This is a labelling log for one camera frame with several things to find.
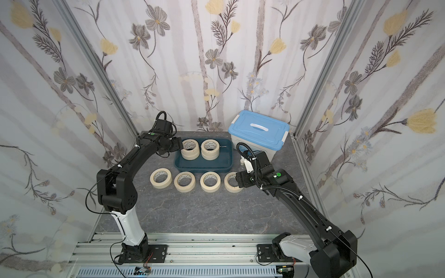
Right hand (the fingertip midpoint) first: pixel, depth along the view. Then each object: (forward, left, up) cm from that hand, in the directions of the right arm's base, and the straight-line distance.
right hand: (249, 173), depth 77 cm
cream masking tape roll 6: (+28, +34, -17) cm, 47 cm away
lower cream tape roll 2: (+21, +33, -18) cm, 43 cm away
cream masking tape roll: (+6, +48, -22) cm, 53 cm away
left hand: (+19, +37, -5) cm, 42 cm away
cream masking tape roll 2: (+5, +34, -22) cm, 41 cm away
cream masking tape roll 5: (+29, +21, -17) cm, 39 cm away
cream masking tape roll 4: (+3, +7, -19) cm, 21 cm away
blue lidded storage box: (+29, -8, -5) cm, 31 cm away
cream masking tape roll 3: (+4, +19, -20) cm, 28 cm away
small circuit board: (-37, +44, -19) cm, 61 cm away
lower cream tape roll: (+21, +20, -18) cm, 34 cm away
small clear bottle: (+13, +2, -11) cm, 17 cm away
